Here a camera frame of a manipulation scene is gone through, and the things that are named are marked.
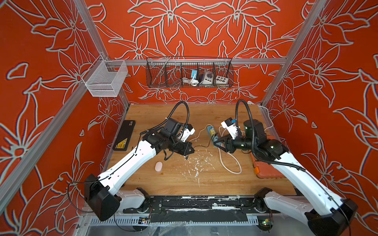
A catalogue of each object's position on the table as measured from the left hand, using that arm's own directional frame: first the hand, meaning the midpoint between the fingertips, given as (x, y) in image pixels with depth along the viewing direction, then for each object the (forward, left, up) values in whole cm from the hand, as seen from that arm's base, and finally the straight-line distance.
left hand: (194, 150), depth 71 cm
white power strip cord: (+45, -60, -22) cm, 78 cm away
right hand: (+2, -9, +5) cm, 11 cm away
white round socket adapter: (+45, -7, +12) cm, 47 cm away
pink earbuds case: (-2, +20, -19) cm, 28 cm away
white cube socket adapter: (+48, -15, +9) cm, 51 cm away
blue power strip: (+27, -10, -16) cm, 33 cm away
